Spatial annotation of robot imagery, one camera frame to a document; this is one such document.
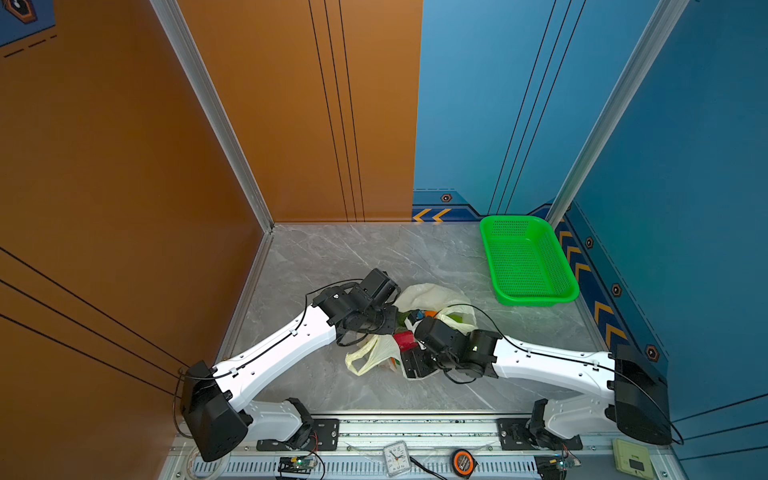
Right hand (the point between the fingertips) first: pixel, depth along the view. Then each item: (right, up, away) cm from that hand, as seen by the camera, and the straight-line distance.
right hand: (405, 362), depth 76 cm
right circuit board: (+34, -22, -6) cm, 42 cm away
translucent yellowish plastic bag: (+10, +16, +1) cm, 18 cm away
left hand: (-3, +11, -1) cm, 11 cm away
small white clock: (-2, -20, -7) cm, 21 cm away
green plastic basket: (+46, +24, +32) cm, 61 cm away
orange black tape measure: (+13, -19, -9) cm, 25 cm away
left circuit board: (-25, -22, -6) cm, 34 cm away
